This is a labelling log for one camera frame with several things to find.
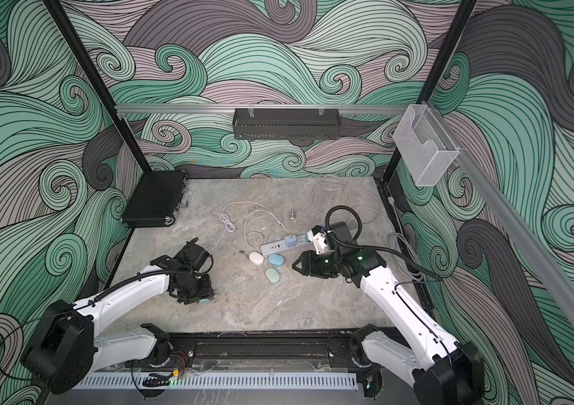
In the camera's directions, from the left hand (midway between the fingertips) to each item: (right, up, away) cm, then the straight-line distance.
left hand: (209, 293), depth 82 cm
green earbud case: (+21, +5, +6) cm, 22 cm away
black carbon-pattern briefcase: (-32, +32, +28) cm, 53 cm away
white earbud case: (+15, +10, +10) cm, 20 cm away
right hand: (+29, +11, -8) cm, 32 cm away
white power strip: (+23, +13, +12) cm, 29 cm away
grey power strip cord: (+73, +11, +16) cm, 76 cm away
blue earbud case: (+22, +9, +9) cm, 26 cm away
